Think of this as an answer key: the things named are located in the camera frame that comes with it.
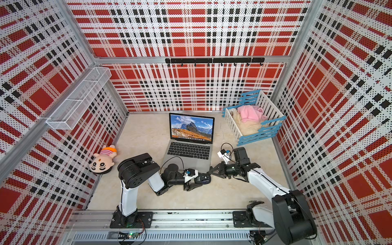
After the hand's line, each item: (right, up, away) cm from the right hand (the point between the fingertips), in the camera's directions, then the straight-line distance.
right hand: (213, 172), depth 78 cm
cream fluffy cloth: (+25, +23, +23) cm, 41 cm away
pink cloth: (+27, +33, +23) cm, 48 cm away
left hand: (-6, -6, +10) cm, 13 cm away
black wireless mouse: (-5, -6, +6) cm, 10 cm away
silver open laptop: (-14, +13, +23) cm, 30 cm away
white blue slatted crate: (+42, +24, +26) cm, 54 cm away
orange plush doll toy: (-63, +3, +7) cm, 64 cm away
